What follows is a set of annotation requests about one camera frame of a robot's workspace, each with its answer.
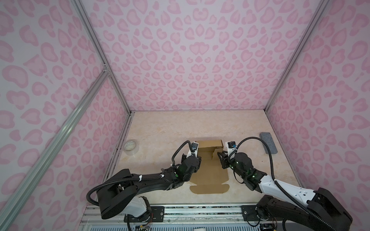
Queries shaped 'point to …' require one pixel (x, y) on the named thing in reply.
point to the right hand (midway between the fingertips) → (219, 152)
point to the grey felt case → (270, 146)
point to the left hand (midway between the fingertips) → (198, 150)
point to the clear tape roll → (131, 147)
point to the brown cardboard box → (212, 172)
